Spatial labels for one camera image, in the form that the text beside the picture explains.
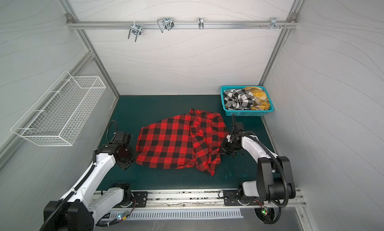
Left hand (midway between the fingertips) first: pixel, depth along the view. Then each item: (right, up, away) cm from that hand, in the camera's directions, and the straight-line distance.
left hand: (138, 155), depth 83 cm
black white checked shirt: (+64, +33, +25) cm, 76 cm away
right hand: (+47, +3, +4) cm, 48 cm away
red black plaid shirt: (+32, +7, +12) cm, 35 cm away
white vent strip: (+24, -24, -12) cm, 36 cm away
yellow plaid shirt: (+79, +32, +21) cm, 88 cm away
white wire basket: (-31, +23, -15) cm, 41 cm away
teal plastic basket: (+67, +23, +19) cm, 73 cm away
